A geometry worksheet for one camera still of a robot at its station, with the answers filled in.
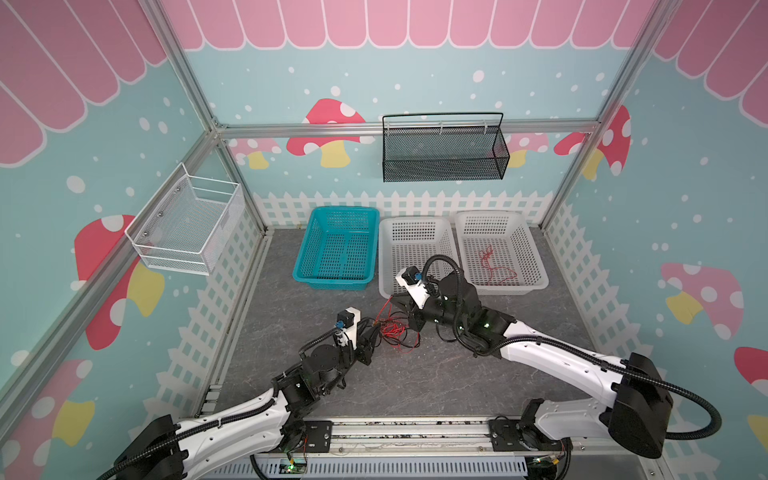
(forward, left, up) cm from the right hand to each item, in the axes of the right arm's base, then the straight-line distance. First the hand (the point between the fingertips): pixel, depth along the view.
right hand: (391, 298), depth 73 cm
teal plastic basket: (+35, +20, -23) cm, 46 cm away
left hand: (-4, +4, -9) cm, 10 cm away
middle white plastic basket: (+39, -7, -22) cm, 45 cm away
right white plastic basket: (+34, -40, -24) cm, 58 cm away
